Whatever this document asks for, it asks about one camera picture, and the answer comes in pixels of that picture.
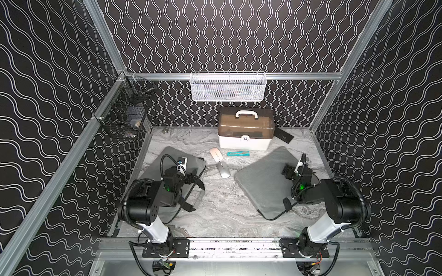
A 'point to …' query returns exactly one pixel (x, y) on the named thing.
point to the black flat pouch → (282, 135)
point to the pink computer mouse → (216, 154)
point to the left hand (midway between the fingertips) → (187, 165)
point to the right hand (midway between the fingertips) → (296, 166)
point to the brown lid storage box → (246, 128)
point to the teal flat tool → (238, 153)
